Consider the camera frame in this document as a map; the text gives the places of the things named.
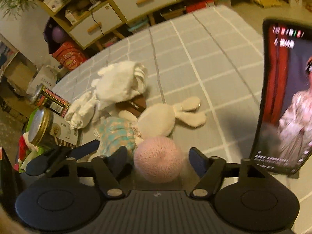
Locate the santa plush toy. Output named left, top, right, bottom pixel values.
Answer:
left=14, top=132, right=43, bottom=173

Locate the white cloth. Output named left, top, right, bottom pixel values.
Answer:
left=65, top=91, right=100, bottom=129

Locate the pink knitted ball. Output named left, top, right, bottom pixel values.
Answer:
left=133, top=137, right=184, bottom=183

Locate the beige bunny blue dress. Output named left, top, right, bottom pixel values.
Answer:
left=94, top=97, right=207, bottom=158

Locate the white fluffy towel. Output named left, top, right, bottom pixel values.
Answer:
left=91, top=60, right=148, bottom=110

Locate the gold lid clear jar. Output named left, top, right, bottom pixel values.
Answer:
left=28, top=107, right=81, bottom=149

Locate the metal tin can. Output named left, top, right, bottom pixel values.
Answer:
left=29, top=83, right=70, bottom=117

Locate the black smartphone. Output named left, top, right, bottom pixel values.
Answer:
left=250, top=18, right=311, bottom=176

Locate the white paper bag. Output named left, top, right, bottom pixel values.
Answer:
left=27, top=65, right=58, bottom=95

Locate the orange printed bag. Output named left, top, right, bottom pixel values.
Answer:
left=52, top=41, right=88, bottom=71

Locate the checkered grey tablecloth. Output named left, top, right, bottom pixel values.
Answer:
left=51, top=4, right=312, bottom=234

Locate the purple ball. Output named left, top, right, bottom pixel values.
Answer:
left=52, top=27, right=67, bottom=43

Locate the wooden drawer cabinet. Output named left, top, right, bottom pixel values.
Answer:
left=39, top=0, right=178, bottom=49

